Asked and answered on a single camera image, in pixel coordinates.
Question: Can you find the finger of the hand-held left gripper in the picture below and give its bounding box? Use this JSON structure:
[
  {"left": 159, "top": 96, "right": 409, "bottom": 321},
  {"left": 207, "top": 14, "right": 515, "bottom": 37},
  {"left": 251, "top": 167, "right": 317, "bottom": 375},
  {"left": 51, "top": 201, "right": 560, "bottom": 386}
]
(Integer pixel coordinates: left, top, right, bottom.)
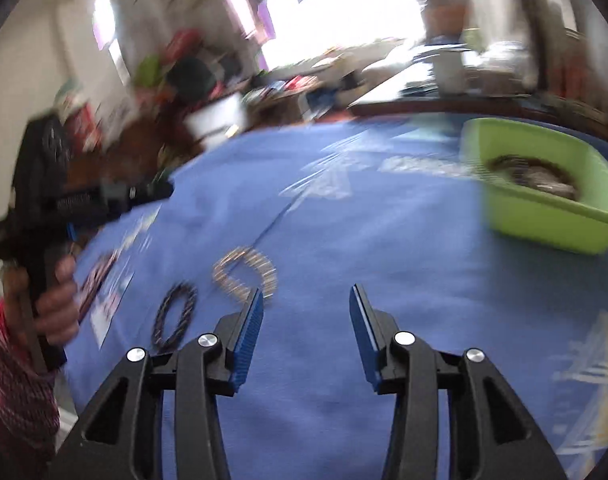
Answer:
[{"left": 59, "top": 181, "right": 175, "bottom": 223}]

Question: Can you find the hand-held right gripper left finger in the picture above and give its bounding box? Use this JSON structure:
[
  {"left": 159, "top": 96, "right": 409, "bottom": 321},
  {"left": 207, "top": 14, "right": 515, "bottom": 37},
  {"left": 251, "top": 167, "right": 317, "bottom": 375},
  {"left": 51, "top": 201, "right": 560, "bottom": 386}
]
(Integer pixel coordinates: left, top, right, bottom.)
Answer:
[{"left": 46, "top": 287, "right": 265, "bottom": 480}]

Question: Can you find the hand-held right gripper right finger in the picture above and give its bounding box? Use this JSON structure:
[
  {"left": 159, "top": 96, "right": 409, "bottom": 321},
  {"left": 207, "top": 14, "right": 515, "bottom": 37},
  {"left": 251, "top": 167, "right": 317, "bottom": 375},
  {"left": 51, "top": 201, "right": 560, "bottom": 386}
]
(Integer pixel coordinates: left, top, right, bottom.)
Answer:
[{"left": 349, "top": 283, "right": 570, "bottom": 480}]

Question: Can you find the dark brown bead bracelet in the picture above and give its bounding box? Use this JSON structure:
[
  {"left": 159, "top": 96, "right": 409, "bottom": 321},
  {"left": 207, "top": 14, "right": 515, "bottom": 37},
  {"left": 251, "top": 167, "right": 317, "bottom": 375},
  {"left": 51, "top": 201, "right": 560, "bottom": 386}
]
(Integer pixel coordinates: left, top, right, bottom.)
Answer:
[{"left": 153, "top": 282, "right": 200, "bottom": 353}]

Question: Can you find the gold bracelet with red charm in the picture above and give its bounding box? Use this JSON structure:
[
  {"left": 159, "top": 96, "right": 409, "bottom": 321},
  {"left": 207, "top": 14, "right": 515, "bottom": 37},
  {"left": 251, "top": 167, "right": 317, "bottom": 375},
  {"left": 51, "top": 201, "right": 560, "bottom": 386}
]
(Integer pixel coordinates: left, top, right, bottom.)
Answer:
[{"left": 211, "top": 246, "right": 280, "bottom": 306}]

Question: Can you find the green plastic basket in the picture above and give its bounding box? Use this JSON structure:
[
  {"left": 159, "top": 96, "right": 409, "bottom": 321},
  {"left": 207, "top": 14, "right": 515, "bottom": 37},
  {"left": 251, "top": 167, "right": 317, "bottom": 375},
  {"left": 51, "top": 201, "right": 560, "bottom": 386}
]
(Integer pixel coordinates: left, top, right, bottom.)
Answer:
[{"left": 459, "top": 117, "right": 608, "bottom": 256}]

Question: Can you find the purple bead necklace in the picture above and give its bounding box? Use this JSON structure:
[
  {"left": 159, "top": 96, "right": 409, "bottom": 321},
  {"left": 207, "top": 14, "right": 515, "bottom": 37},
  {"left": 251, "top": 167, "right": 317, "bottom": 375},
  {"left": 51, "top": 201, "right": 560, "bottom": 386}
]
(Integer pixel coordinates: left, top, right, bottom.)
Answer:
[{"left": 486, "top": 154, "right": 582, "bottom": 202}]

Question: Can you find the person's left forearm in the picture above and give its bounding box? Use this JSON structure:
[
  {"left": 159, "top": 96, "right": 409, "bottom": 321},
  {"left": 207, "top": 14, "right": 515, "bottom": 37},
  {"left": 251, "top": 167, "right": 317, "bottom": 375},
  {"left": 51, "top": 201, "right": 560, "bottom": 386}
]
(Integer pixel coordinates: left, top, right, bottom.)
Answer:
[{"left": 0, "top": 300, "right": 60, "bottom": 480}]

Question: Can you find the person's left hand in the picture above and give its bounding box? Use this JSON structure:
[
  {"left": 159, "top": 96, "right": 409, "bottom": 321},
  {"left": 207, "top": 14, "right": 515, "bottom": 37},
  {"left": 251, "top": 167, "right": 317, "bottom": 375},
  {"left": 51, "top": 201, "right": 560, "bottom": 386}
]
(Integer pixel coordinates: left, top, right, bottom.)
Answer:
[{"left": 4, "top": 255, "right": 82, "bottom": 346}]

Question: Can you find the blue printed tablecloth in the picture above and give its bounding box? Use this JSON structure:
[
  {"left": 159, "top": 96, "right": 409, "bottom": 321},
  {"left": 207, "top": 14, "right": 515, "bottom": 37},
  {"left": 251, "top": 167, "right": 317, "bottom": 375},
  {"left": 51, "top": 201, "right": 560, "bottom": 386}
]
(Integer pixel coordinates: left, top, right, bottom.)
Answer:
[{"left": 64, "top": 112, "right": 608, "bottom": 480}]

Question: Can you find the dark green duffel bag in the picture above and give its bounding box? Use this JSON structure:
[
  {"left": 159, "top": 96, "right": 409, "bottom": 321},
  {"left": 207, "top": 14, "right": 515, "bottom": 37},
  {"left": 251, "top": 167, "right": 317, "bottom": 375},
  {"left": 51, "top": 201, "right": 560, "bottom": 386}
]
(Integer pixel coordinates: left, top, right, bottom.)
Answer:
[{"left": 166, "top": 57, "right": 217, "bottom": 103}]

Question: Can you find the dark wooden desk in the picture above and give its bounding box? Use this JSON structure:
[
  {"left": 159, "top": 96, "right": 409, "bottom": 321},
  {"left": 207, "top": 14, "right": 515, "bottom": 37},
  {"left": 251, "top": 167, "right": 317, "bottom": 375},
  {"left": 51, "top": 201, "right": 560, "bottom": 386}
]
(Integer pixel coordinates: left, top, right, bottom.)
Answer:
[{"left": 349, "top": 67, "right": 608, "bottom": 121}]

